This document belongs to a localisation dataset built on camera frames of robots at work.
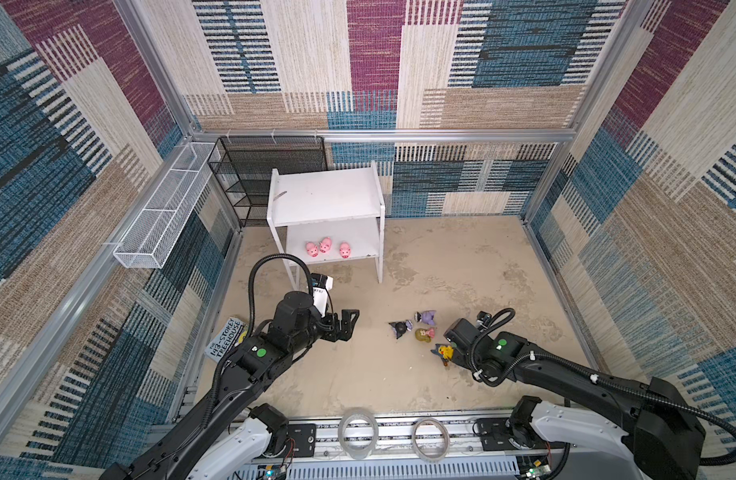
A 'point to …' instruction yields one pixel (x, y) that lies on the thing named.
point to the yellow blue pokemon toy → (445, 351)
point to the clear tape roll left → (350, 452)
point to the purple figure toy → (427, 316)
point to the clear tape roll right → (414, 442)
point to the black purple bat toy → (401, 327)
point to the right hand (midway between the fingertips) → (463, 359)
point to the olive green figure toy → (425, 334)
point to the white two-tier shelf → (327, 215)
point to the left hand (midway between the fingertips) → (344, 305)
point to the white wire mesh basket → (144, 244)
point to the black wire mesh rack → (244, 168)
